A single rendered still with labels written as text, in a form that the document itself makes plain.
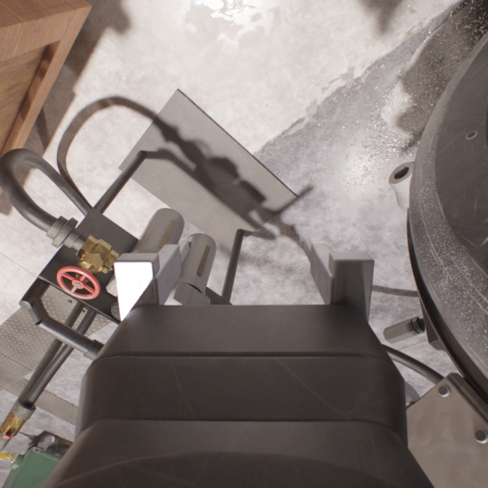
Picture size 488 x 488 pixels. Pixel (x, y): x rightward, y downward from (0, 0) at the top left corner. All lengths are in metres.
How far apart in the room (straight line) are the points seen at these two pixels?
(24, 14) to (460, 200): 0.68
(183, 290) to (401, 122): 0.63
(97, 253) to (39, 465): 2.59
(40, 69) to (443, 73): 0.87
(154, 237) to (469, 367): 0.56
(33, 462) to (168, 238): 2.57
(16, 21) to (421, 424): 0.73
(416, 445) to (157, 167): 0.89
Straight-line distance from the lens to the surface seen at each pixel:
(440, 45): 0.92
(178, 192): 1.05
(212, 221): 1.08
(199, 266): 0.73
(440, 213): 0.37
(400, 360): 1.09
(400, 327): 0.49
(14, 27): 0.70
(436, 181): 0.40
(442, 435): 0.30
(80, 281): 0.62
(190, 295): 0.68
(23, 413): 1.23
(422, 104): 0.94
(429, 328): 0.46
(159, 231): 0.73
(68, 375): 2.22
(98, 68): 1.00
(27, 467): 3.12
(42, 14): 0.77
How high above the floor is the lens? 0.86
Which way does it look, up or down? 50 degrees down
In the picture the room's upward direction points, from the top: 169 degrees counter-clockwise
